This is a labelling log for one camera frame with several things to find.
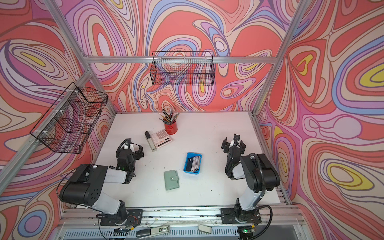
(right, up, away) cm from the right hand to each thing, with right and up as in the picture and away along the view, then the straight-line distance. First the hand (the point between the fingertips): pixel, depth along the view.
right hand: (235, 141), depth 94 cm
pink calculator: (-49, +2, +8) cm, 50 cm away
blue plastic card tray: (-28, -8, 0) cm, 30 cm away
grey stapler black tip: (-56, 0, +5) cm, 56 cm away
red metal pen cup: (-42, +8, +10) cm, 44 cm away
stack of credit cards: (-27, -13, -6) cm, 30 cm away
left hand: (-64, -2, -1) cm, 64 cm away
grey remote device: (-49, -38, -29) cm, 68 cm away
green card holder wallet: (-39, -21, -10) cm, 45 cm away
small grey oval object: (-21, -38, -25) cm, 50 cm away
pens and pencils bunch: (-44, +14, +10) cm, 48 cm away
